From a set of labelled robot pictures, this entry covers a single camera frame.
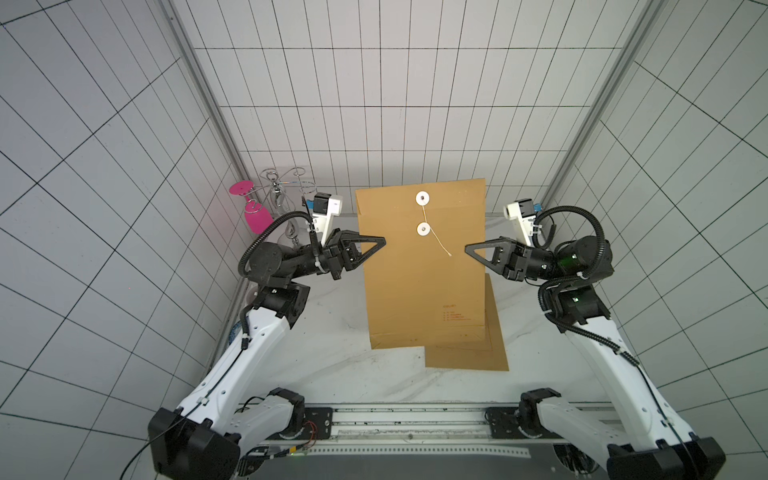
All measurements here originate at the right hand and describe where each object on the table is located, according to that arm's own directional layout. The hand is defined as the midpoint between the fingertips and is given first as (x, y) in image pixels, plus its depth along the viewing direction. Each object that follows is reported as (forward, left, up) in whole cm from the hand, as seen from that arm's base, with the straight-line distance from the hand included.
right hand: (467, 251), depth 56 cm
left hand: (-2, +17, +3) cm, 17 cm away
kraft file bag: (-5, -14, -43) cm, 45 cm away
